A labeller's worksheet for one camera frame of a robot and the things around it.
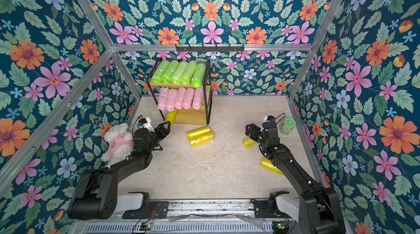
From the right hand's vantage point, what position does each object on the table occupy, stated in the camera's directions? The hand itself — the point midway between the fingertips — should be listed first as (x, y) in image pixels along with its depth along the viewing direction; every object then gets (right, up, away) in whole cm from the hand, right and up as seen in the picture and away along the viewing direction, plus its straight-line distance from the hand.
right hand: (251, 127), depth 85 cm
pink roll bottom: (-29, +16, +5) cm, 33 cm away
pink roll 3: (-39, +17, +6) cm, 43 cm away
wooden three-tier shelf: (-34, +21, -7) cm, 41 cm away
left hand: (-44, +2, +2) cm, 44 cm away
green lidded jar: (+23, +1, +8) cm, 24 cm away
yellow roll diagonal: (-48, +6, +18) cm, 52 cm away
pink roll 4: (-35, +16, +5) cm, 39 cm away
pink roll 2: (-44, +15, +5) cm, 47 cm away
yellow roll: (-30, -7, +8) cm, 32 cm away
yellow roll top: (-30, -4, +12) cm, 32 cm away
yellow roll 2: (+8, -19, 0) cm, 21 cm away
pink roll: (-49, +17, +5) cm, 52 cm away
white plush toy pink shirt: (-71, -8, +1) cm, 71 cm away
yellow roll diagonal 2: (0, -9, +7) cm, 12 cm away
